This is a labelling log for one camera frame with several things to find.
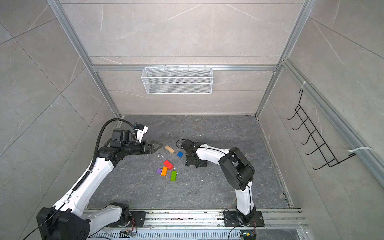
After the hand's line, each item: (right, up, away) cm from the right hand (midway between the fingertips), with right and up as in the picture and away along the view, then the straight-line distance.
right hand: (194, 162), depth 95 cm
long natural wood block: (-17, +8, +5) cm, 19 cm away
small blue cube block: (-10, +5, +3) cm, 11 cm away
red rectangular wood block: (-16, 0, -4) cm, 17 cm away
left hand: (-20, +15, -18) cm, 31 cm away
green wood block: (-13, -6, -7) cm, 16 cm away
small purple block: (-22, -4, -5) cm, 23 cm away
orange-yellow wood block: (-19, -4, -5) cm, 20 cm away
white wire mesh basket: (-12, +55, +6) cm, 57 cm away
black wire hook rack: (+57, +10, -33) cm, 66 cm away
